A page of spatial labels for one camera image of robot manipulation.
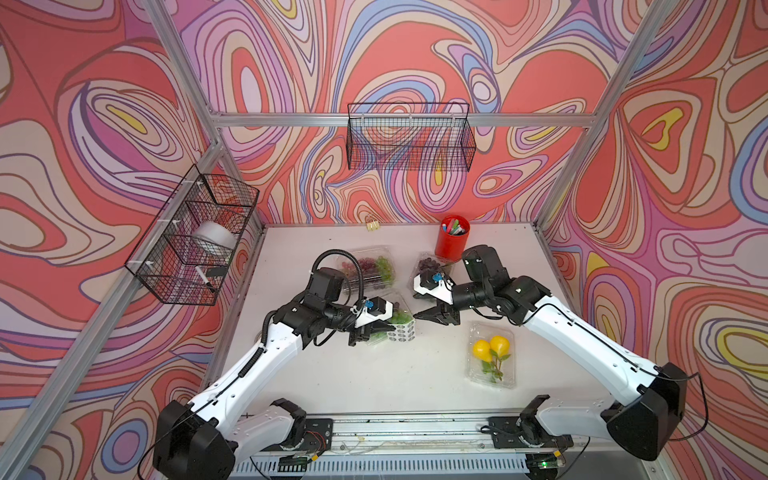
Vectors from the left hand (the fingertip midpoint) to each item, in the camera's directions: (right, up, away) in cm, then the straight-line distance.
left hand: (393, 326), depth 70 cm
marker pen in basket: (-48, +12, +4) cm, 49 cm away
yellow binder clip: (-7, +29, +49) cm, 57 cm away
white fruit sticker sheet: (+2, -2, +1) cm, 3 cm away
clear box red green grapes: (-4, +12, +33) cm, 35 cm away
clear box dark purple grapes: (+12, +15, +32) cm, 37 cm away
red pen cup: (+21, +22, +34) cm, 46 cm away
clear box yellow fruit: (+28, -11, +13) cm, 33 cm away
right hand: (+7, +4, +1) cm, 8 cm away
